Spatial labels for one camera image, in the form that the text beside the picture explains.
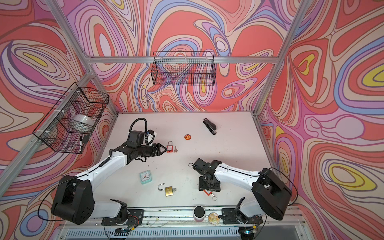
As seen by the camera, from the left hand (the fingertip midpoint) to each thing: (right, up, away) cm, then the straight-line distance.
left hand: (165, 149), depth 85 cm
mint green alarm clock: (-11, -16, 0) cm, 20 cm away
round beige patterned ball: (+27, -33, -12) cm, 44 cm away
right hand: (+24, -23, -4) cm, 34 cm away
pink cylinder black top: (+19, -28, -14) cm, 37 cm away
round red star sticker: (+12, +6, +20) cm, 24 cm away
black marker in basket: (-39, +4, -13) cm, 41 cm away
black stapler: (+29, +13, +22) cm, 39 cm away
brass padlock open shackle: (+3, -22, -4) cm, 22 cm away
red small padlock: (+1, -1, +13) cm, 14 cm away
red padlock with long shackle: (+28, -26, -5) cm, 38 cm away
